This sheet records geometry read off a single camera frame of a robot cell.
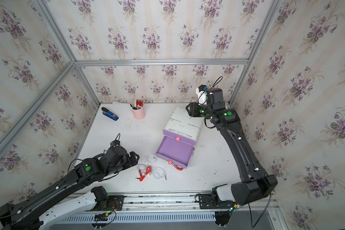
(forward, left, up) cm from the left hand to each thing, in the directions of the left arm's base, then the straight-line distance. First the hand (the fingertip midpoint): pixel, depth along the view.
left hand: (137, 161), depth 73 cm
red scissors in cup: (+48, +7, -4) cm, 48 cm away
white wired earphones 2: (-1, -11, -15) cm, 19 cm away
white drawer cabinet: (+20, -23, +8) cm, 31 cm away
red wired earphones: (0, -5, -13) cm, 13 cm away
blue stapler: (+44, +33, -11) cm, 56 cm away
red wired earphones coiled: (+1, -22, -14) cm, 26 cm away
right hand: (+21, -29, +19) cm, 41 cm away
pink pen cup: (+41, +6, -10) cm, 43 cm away
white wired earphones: (+8, -5, -15) cm, 18 cm away
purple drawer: (+9, -20, -7) cm, 23 cm away
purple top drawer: (+14, -16, +5) cm, 22 cm away
